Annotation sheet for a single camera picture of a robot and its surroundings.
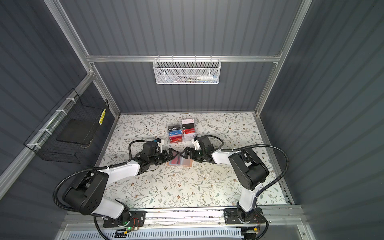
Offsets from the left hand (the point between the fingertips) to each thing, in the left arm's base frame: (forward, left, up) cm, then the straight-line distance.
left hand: (174, 154), depth 89 cm
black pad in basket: (+5, +48, +19) cm, 52 cm away
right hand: (0, -7, -3) cm, 8 cm away
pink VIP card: (+24, -8, +4) cm, 25 cm away
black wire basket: (+17, +51, +26) cm, 60 cm away
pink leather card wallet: (-1, -3, -6) cm, 7 cm away
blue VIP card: (+18, 0, -1) cm, 18 cm away
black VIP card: (+21, +1, +1) cm, 21 cm away
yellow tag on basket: (+15, +39, +19) cm, 46 cm away
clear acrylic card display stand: (+18, -6, -1) cm, 19 cm away
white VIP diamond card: (+15, -9, -3) cm, 18 cm away
